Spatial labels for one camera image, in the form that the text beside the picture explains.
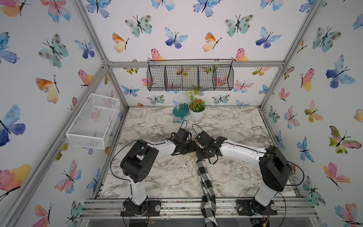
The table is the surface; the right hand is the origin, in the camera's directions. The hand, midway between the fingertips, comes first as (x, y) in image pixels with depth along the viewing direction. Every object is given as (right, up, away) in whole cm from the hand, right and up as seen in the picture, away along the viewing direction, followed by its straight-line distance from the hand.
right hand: (199, 153), depth 87 cm
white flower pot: (0, +24, +22) cm, 32 cm away
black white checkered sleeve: (+3, -21, -19) cm, 29 cm away
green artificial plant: (-1, +31, +12) cm, 33 cm away
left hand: (0, +2, +6) cm, 7 cm away
